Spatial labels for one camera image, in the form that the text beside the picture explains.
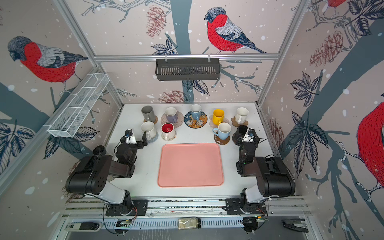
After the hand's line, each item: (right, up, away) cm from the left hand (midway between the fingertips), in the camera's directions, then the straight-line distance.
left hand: (139, 129), depth 89 cm
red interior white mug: (+15, -2, +12) cm, 19 cm away
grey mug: (+2, +10, +12) cm, 15 cm away
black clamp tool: (+81, -43, -21) cm, 94 cm away
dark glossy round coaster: (+51, -9, +9) cm, 53 cm away
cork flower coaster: (+64, +2, +18) cm, 66 cm away
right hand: (+65, 0, -1) cm, 65 cm away
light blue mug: (+35, +12, +19) cm, 41 cm away
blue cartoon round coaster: (+32, +3, +19) cm, 37 cm away
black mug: (+58, -3, -8) cm, 59 cm away
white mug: (+66, +9, +13) cm, 68 cm away
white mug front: (+2, 0, +12) cm, 12 cm away
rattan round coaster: (+4, +5, +21) cm, 22 cm away
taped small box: (+32, -40, -23) cm, 56 cm away
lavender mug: (+15, +10, +22) cm, 28 cm away
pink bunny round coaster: (+22, +5, +21) cm, 31 cm away
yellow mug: (+50, +7, +12) cm, 52 cm away
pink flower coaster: (+46, +3, +20) cm, 50 cm away
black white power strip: (-16, -42, -23) cm, 51 cm away
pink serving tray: (+31, -21, 0) cm, 38 cm away
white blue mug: (+53, -2, +8) cm, 54 cm away
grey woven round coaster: (+6, -8, +9) cm, 13 cm away
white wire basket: (-28, +14, -11) cm, 33 cm away
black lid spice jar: (-21, -12, -6) cm, 24 cm away
